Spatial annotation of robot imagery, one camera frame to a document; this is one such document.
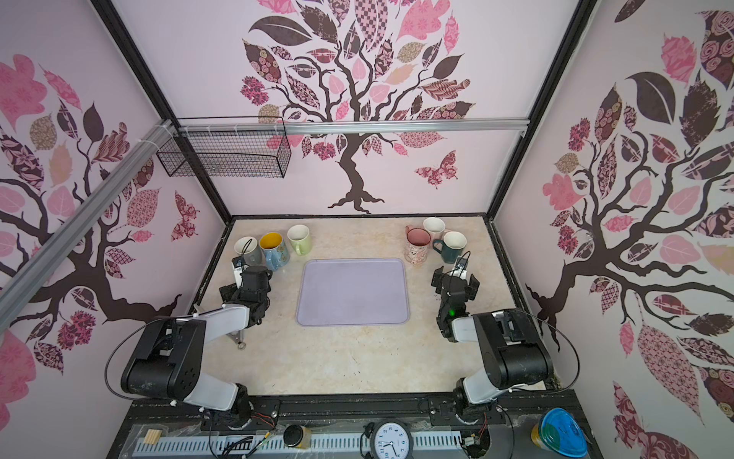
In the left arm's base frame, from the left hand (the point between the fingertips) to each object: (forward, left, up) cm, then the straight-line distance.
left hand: (244, 286), depth 92 cm
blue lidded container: (-41, -85, +3) cm, 94 cm away
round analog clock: (-42, -47, -4) cm, 63 cm away
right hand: (+3, -71, +4) cm, 71 cm away
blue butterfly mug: (+13, -8, +3) cm, 15 cm away
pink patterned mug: (+23, -67, +3) cm, 71 cm away
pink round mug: (+14, -58, +4) cm, 60 cm away
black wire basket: (+38, +5, +28) cm, 48 cm away
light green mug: (+18, -16, +3) cm, 25 cm away
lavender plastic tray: (+2, -36, -7) cm, 36 cm away
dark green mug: (+13, -70, +4) cm, 72 cm away
